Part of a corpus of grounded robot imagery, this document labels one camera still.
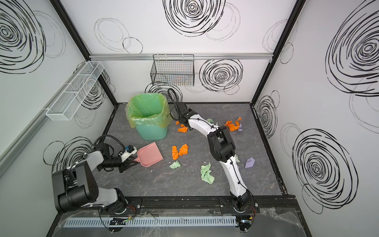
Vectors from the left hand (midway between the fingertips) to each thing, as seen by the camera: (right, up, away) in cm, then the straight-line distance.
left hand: (134, 159), depth 88 cm
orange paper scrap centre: (+29, +4, +6) cm, 30 cm away
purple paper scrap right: (+70, -2, +1) cm, 70 cm away
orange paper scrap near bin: (+29, +17, +15) cm, 37 cm away
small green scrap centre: (+24, -3, -1) cm, 25 cm away
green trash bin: (+9, +16, +5) cm, 19 cm away
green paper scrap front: (+43, -7, -4) cm, 43 cm away
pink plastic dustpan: (+8, +2, +3) cm, 8 cm away
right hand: (+34, +29, +14) cm, 47 cm away
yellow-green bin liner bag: (+5, +31, +12) cm, 34 cm away
